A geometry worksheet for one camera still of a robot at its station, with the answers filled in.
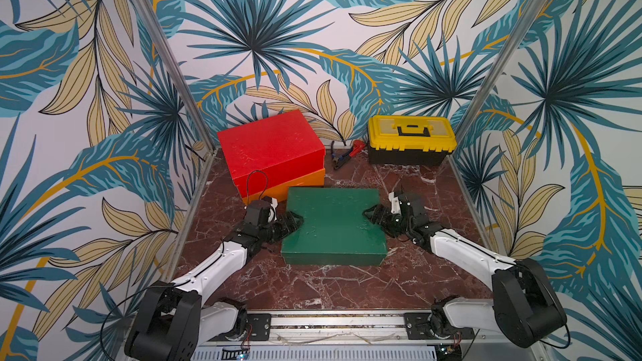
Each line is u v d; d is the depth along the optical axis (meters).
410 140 1.04
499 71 0.90
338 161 1.13
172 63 0.88
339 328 0.75
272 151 0.90
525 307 0.42
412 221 0.68
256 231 0.66
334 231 0.82
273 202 0.81
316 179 0.96
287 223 0.76
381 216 0.77
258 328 0.73
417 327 0.73
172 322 0.40
